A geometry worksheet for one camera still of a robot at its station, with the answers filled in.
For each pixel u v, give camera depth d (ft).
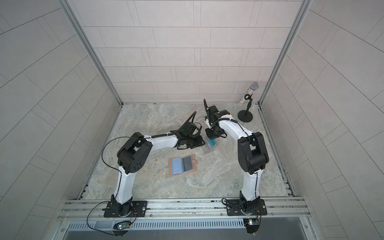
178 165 2.79
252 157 1.65
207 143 2.99
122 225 2.11
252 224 2.23
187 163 2.79
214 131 2.54
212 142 2.90
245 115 3.48
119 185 1.86
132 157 1.70
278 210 2.40
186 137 2.49
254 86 2.90
